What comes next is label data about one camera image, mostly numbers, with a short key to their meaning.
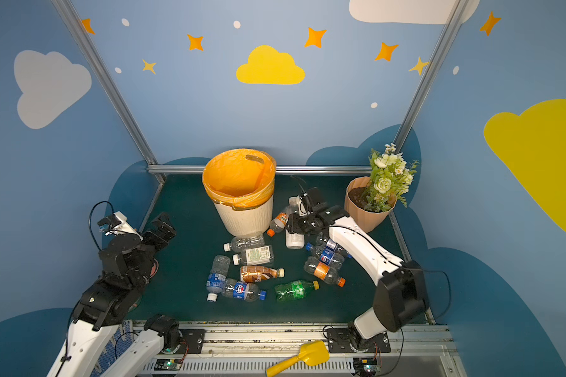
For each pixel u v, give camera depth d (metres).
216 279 0.82
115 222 0.53
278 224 1.01
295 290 0.80
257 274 0.84
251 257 0.91
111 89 0.86
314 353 0.72
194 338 0.75
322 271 0.86
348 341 0.74
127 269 0.47
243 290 0.80
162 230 0.59
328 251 0.91
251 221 0.89
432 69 0.82
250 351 0.73
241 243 0.93
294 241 0.79
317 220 0.60
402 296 0.43
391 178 0.84
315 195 0.66
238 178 1.01
